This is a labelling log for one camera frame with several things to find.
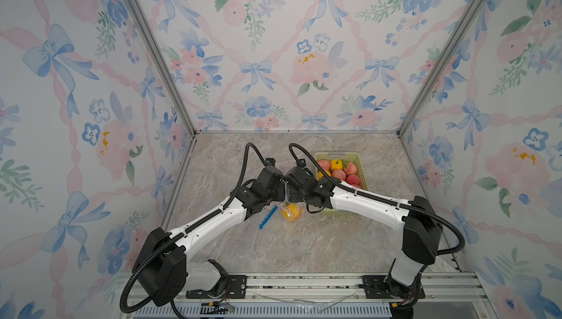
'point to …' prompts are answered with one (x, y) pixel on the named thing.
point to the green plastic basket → (353, 157)
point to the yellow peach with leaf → (336, 164)
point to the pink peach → (353, 180)
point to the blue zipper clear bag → (268, 217)
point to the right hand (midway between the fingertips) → (298, 188)
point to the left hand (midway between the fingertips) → (282, 185)
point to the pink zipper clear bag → (284, 204)
